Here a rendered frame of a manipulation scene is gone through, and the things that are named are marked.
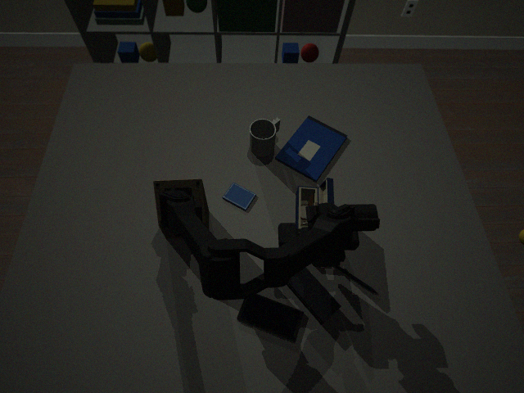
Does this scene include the black mug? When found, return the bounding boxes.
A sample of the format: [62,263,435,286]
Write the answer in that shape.
[249,118,280,156]

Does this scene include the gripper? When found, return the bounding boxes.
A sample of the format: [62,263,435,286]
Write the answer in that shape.
[278,223,359,251]

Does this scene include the dark blue notebook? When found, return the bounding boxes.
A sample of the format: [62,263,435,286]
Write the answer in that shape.
[275,116,347,182]

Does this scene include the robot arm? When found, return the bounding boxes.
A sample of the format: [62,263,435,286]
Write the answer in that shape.
[159,187,380,300]

